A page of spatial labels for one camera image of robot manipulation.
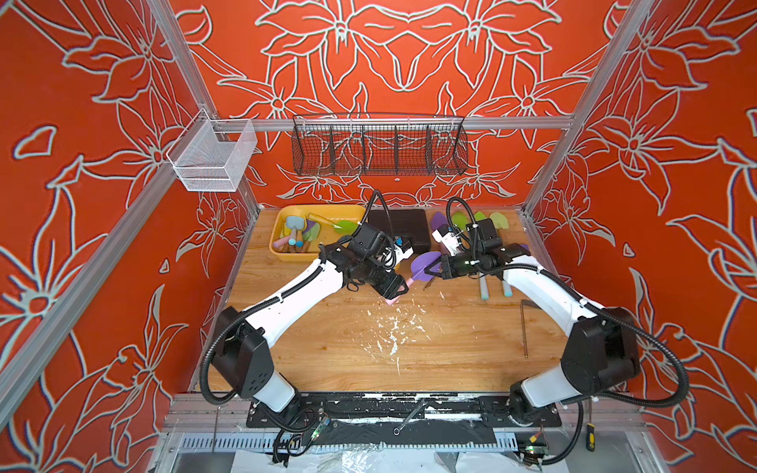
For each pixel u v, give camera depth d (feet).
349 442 2.29
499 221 3.75
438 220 3.73
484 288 3.11
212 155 3.05
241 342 1.36
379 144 3.18
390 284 2.20
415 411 2.42
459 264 2.39
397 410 2.43
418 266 2.63
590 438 2.27
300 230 3.59
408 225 4.00
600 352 1.40
